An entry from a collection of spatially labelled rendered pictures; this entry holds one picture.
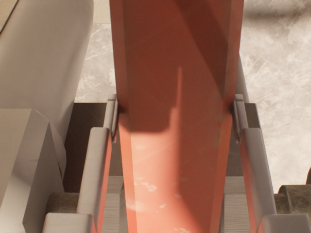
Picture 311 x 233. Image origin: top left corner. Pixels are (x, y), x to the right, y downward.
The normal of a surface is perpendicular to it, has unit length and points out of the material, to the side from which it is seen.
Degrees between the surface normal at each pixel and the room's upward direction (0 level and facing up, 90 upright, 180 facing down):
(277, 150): 0
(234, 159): 90
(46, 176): 90
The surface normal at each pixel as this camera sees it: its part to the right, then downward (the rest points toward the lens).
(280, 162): -0.03, 0.65
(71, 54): 0.95, -0.22
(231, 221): -0.03, -0.33
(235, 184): 0.00, -0.98
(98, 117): -0.01, -0.76
